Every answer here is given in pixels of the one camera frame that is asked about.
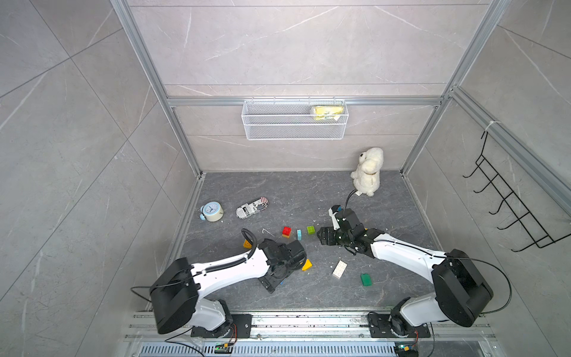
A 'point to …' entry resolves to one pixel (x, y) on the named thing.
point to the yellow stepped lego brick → (307, 265)
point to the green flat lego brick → (366, 280)
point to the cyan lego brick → (299, 234)
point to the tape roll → (213, 211)
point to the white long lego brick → (340, 269)
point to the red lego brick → (286, 231)
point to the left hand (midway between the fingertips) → (292, 270)
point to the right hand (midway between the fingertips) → (325, 233)
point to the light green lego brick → (311, 230)
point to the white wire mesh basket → (294, 120)
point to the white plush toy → (366, 177)
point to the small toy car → (247, 210)
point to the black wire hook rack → (524, 216)
